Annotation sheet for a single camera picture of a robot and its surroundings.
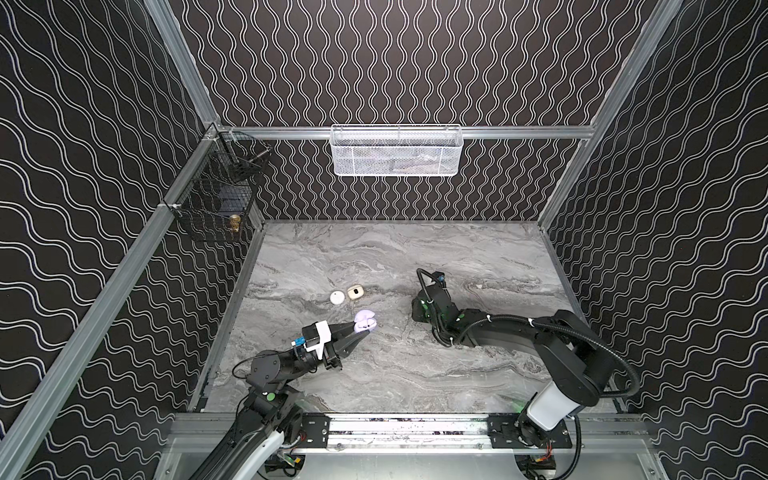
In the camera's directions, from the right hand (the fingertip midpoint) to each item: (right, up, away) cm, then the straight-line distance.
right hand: (419, 304), depth 93 cm
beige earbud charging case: (-20, +3, +5) cm, 21 cm away
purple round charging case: (-15, +2, -31) cm, 34 cm away
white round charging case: (-26, +1, +5) cm, 27 cm away
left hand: (-14, 0, -32) cm, 35 cm away
